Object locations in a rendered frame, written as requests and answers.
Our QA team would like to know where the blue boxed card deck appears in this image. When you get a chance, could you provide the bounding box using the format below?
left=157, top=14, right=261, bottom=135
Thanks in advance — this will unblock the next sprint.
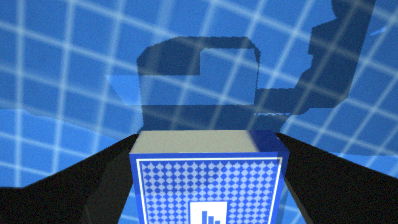
left=129, top=130, right=290, bottom=224

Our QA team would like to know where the blue work mat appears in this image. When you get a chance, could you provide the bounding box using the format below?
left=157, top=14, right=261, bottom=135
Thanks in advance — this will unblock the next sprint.
left=0, top=0, right=398, bottom=187

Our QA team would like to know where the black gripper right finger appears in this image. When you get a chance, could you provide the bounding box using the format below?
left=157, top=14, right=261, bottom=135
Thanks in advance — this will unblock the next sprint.
left=275, top=133, right=398, bottom=224

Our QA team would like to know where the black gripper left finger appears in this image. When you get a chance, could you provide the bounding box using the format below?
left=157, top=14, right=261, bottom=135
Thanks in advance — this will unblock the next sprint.
left=0, top=134, right=139, bottom=224

